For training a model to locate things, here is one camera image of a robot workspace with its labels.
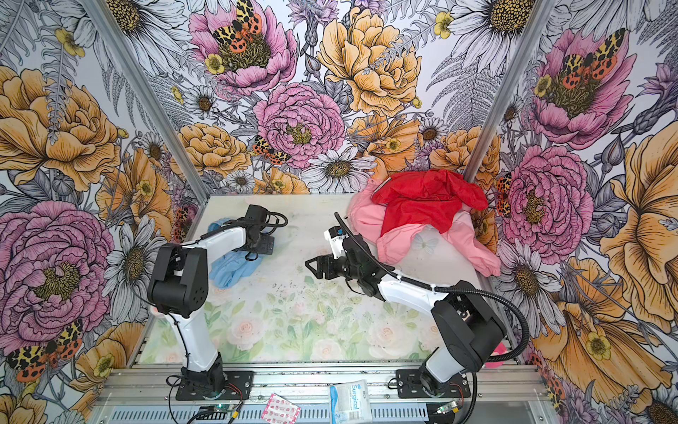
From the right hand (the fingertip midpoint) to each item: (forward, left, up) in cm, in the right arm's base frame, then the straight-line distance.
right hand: (315, 269), depth 82 cm
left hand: (+14, +25, -9) cm, 30 cm away
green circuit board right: (-34, -35, -15) cm, 51 cm away
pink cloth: (+17, -53, -8) cm, 56 cm away
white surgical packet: (-33, -9, -14) cm, 37 cm away
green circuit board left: (-33, +23, -13) cm, 43 cm away
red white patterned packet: (-34, +9, -13) cm, 38 cm away
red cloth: (+30, -43, -1) cm, 52 cm away
